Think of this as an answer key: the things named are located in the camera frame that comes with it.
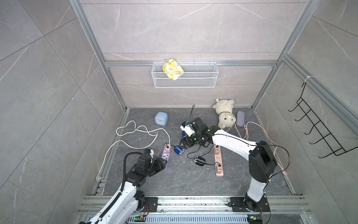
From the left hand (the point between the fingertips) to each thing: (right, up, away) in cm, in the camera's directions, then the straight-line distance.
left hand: (165, 161), depth 83 cm
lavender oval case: (+57, +24, +26) cm, 67 cm away
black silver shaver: (+22, -1, +4) cm, 22 cm away
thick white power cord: (-43, +5, +15) cm, 46 cm away
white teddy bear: (+44, +35, +24) cm, 61 cm away
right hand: (+12, +12, +3) cm, 17 cm away
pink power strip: (+34, 0, +4) cm, 34 cm away
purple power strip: (0, +2, +6) cm, 6 cm away
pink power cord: (+57, +13, +15) cm, 60 cm away
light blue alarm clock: (-5, +26, +20) cm, 33 cm away
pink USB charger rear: (+1, +7, +4) cm, 8 cm away
